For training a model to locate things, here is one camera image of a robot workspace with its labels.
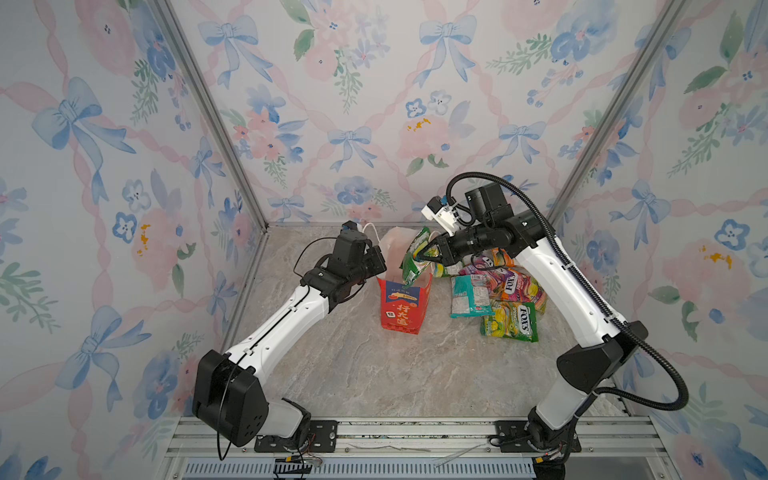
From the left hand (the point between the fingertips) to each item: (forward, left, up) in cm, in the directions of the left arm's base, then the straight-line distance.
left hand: (387, 252), depth 79 cm
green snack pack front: (-9, -6, +5) cm, 12 cm away
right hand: (-5, -8, +7) cm, 12 cm away
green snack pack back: (+11, -19, -22) cm, 31 cm away
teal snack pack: (-1, -26, -20) cm, 33 cm away
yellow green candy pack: (-7, -39, -23) cm, 46 cm away
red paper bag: (-10, -5, -12) cm, 16 cm away
